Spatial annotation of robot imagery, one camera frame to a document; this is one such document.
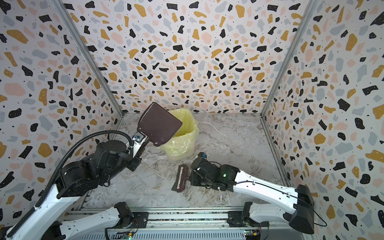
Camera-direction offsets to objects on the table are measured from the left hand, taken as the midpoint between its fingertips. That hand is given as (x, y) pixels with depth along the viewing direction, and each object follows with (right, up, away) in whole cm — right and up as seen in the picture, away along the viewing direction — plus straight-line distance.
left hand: (140, 145), depth 61 cm
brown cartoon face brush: (+15, -19, +21) cm, 31 cm away
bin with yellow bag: (+14, -2, +16) cm, 21 cm away
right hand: (+18, -17, +9) cm, 26 cm away
